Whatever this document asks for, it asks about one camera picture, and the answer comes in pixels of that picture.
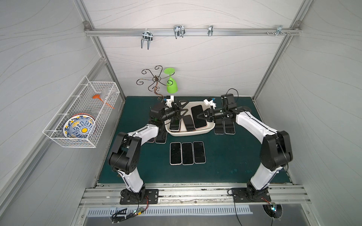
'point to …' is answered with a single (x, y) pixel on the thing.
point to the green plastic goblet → (172, 86)
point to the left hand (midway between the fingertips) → (189, 105)
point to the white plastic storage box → (183, 132)
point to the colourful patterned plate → (78, 126)
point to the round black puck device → (274, 210)
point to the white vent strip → (168, 211)
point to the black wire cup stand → (153, 87)
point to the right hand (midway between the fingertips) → (197, 117)
